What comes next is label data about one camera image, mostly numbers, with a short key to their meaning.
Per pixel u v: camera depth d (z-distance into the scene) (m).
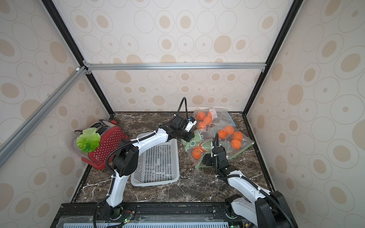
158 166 0.90
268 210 0.41
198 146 0.90
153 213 0.75
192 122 0.83
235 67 1.73
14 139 0.53
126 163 0.54
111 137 0.87
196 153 0.89
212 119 1.06
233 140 0.99
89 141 0.78
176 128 0.74
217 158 0.65
